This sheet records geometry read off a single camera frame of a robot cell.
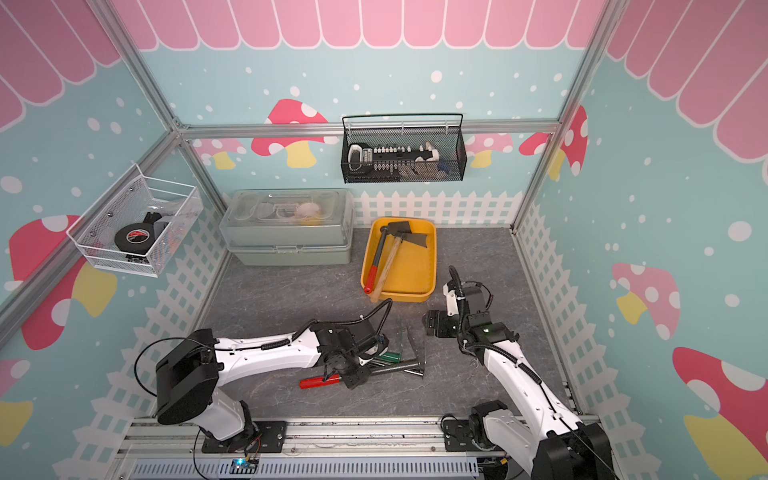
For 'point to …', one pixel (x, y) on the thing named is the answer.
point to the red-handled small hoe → (392, 228)
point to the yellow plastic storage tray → (412, 277)
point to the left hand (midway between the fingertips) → (356, 378)
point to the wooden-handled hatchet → (416, 239)
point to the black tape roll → (135, 237)
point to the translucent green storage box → (289, 227)
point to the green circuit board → (243, 466)
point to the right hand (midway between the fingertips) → (436, 317)
